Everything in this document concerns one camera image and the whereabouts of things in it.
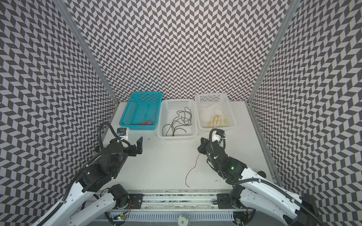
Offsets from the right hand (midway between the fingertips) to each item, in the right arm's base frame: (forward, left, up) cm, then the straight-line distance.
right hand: (201, 138), depth 74 cm
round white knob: (-34, +10, -9) cm, 36 cm away
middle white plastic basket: (+35, +23, -19) cm, 46 cm away
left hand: (-1, +34, +5) cm, 34 cm away
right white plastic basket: (+42, -20, -15) cm, 49 cm away
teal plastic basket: (+36, +44, -19) cm, 60 cm away
